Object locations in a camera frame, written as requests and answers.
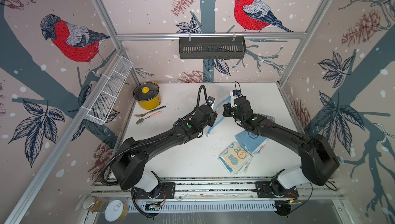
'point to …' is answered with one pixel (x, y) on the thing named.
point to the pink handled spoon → (141, 120)
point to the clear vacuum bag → (218, 107)
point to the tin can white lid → (115, 210)
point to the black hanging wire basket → (214, 49)
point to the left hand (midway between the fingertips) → (214, 108)
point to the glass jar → (95, 203)
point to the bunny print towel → (235, 159)
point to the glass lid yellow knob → (146, 91)
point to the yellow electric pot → (153, 104)
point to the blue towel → (251, 141)
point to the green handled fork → (143, 114)
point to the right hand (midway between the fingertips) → (223, 103)
